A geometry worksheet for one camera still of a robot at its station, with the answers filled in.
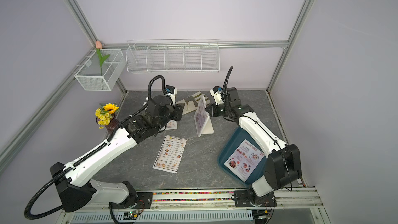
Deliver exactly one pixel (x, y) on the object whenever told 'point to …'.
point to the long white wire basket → (183, 56)
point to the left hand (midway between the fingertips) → (180, 104)
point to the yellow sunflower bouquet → (103, 113)
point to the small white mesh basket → (89, 75)
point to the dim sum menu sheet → (170, 155)
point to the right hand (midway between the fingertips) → (206, 108)
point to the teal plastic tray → (231, 139)
